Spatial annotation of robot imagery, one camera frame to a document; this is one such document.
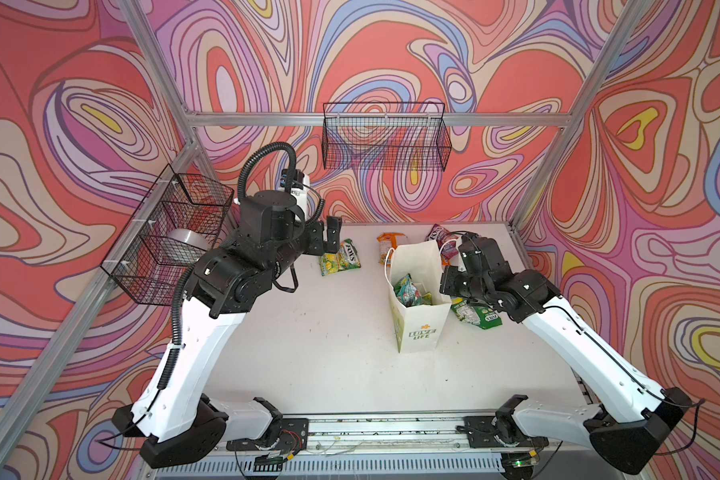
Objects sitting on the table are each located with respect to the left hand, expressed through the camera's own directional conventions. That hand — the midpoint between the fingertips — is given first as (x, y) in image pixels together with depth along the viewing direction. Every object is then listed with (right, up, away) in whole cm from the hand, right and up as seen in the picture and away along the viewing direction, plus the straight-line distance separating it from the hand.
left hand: (322, 216), depth 59 cm
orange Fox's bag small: (+17, -3, +50) cm, 53 cm away
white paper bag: (+22, -26, +15) cm, 37 cm away
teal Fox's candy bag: (+21, -19, +24) cm, 37 cm away
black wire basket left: (-39, +2, +18) cm, 43 cm away
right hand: (+28, -15, +15) cm, 36 cm away
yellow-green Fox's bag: (+3, -9, +48) cm, 49 cm away
